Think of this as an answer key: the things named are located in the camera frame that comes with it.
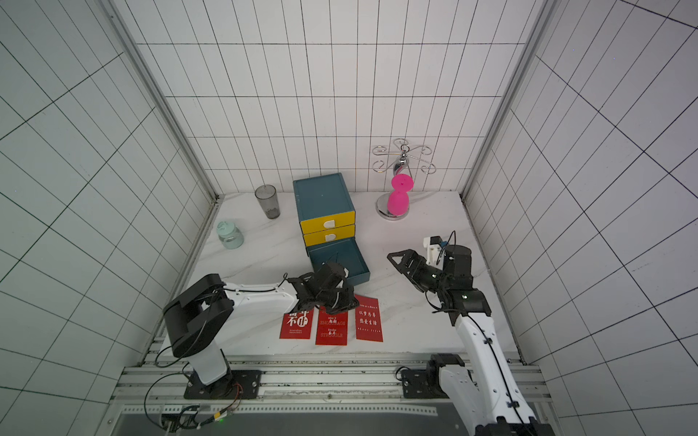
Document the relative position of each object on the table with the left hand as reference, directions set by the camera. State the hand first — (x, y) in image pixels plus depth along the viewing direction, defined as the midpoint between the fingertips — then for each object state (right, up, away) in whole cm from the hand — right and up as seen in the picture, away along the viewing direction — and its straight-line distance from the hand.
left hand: (356, 308), depth 84 cm
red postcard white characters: (-18, -5, 0) cm, 19 cm away
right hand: (+11, +17, -8) cm, 22 cm away
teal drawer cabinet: (-12, +36, +7) cm, 38 cm away
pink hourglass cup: (+15, +35, +11) cm, 39 cm away
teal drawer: (-4, +16, +13) cm, 21 cm away
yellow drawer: (-9, +27, +2) cm, 29 cm away
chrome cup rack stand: (+16, +49, +10) cm, 52 cm away
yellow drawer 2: (-9, +23, +7) cm, 25 cm away
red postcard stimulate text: (-8, -6, 0) cm, 10 cm away
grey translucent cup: (-34, +36, +20) cm, 53 cm away
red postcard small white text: (+4, -3, -1) cm, 5 cm away
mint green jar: (-47, +22, +14) cm, 53 cm away
